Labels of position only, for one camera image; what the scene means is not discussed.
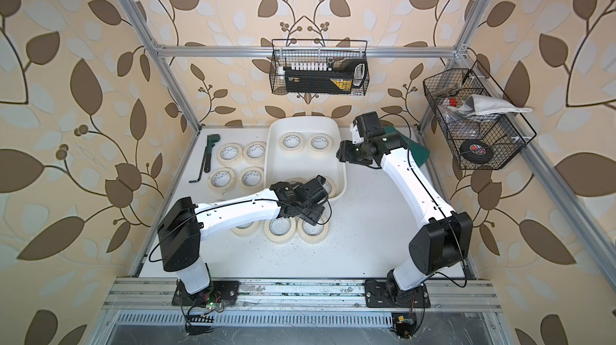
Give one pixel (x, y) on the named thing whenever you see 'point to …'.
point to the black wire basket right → (480, 130)
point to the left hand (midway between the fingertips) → (315, 211)
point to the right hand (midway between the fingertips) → (344, 155)
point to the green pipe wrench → (211, 139)
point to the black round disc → (476, 152)
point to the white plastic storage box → (302, 148)
